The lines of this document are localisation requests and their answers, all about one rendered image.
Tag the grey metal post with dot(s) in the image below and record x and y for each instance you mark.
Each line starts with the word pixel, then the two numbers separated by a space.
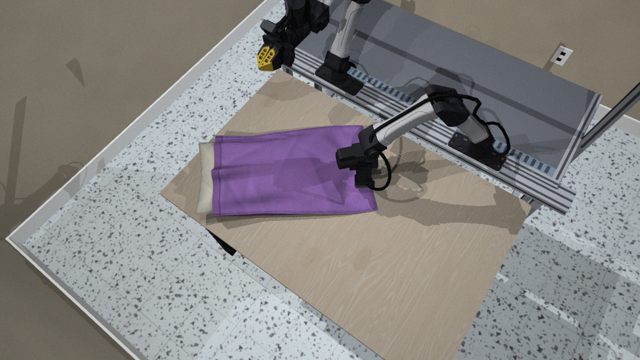
pixel 611 117

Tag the cream pillow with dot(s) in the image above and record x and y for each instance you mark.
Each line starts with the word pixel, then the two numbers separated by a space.
pixel 205 193

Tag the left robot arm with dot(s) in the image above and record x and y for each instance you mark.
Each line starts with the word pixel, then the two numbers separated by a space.
pixel 451 110

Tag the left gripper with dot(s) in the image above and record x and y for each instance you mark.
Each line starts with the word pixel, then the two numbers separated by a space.
pixel 374 165

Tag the purple cloth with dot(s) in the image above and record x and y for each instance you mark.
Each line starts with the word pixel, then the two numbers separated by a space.
pixel 287 173

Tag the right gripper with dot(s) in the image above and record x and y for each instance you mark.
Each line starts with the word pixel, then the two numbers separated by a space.
pixel 274 53

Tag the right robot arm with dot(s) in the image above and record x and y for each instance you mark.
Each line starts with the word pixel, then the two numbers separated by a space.
pixel 305 16

